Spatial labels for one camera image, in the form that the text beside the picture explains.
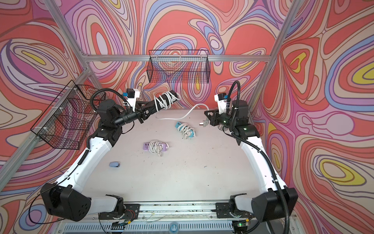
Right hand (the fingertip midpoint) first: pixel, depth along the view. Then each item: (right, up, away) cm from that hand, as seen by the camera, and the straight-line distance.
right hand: (206, 116), depth 72 cm
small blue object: (-53, -28, +14) cm, 62 cm away
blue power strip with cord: (-8, -10, +26) cm, 29 cm away
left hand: (-24, +4, -6) cm, 25 cm away
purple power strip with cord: (-30, -19, +18) cm, 40 cm away
